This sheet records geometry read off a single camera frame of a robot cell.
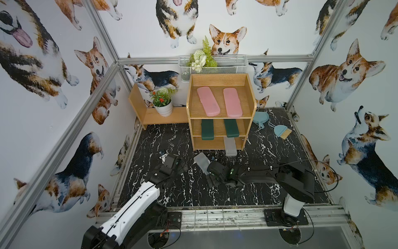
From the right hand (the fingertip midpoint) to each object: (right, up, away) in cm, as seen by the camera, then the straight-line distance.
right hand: (215, 170), depth 89 cm
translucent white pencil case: (-7, +4, +3) cm, 9 cm away
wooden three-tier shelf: (0, +50, +1) cm, 50 cm away
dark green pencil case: (-5, +23, +1) cm, 24 cm away
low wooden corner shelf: (-47, +32, +22) cm, 61 cm away
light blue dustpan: (+37, +31, +32) cm, 58 cm away
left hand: (-21, +6, -5) cm, 22 cm away
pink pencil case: (-4, +38, -8) cm, 39 cm away
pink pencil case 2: (+9, +36, -10) cm, 39 cm away
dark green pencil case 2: (+9, +24, -1) cm, 26 cm away
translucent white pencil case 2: (+10, +12, +7) cm, 17 cm away
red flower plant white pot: (-33, +41, +9) cm, 53 cm away
